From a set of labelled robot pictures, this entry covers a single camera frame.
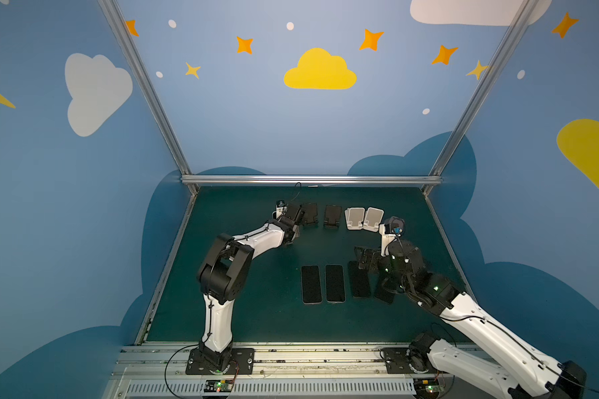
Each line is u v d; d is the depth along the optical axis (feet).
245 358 2.45
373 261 2.17
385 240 2.17
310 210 3.42
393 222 3.44
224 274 1.71
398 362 2.45
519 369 1.38
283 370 2.40
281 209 2.94
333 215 3.48
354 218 3.44
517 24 2.36
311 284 2.90
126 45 2.46
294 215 2.61
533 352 1.40
